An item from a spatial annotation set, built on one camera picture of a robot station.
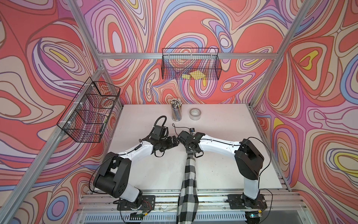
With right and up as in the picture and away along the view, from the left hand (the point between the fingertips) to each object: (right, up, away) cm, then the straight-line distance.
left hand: (176, 144), depth 89 cm
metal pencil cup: (0, +23, +10) cm, 25 cm away
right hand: (+12, -4, 0) cm, 13 cm away
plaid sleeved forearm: (+7, -25, -20) cm, 32 cm away
